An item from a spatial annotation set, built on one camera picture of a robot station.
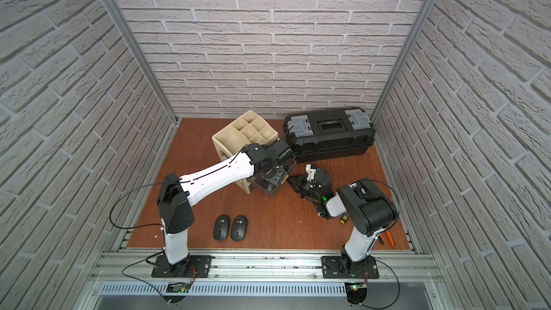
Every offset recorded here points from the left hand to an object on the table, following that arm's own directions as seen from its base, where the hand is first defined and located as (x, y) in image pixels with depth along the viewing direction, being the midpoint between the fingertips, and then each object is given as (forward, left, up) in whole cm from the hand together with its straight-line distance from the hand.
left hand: (278, 173), depth 82 cm
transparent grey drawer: (-4, +4, -4) cm, 7 cm away
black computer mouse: (-17, +22, -13) cm, 30 cm away
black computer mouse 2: (-17, +15, -13) cm, 26 cm away
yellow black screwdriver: (-14, -27, -11) cm, 32 cm away
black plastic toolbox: (+18, -22, +3) cm, 28 cm away
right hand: (+2, -4, -7) cm, 8 cm away
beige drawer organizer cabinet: (+13, +11, +11) cm, 21 cm away
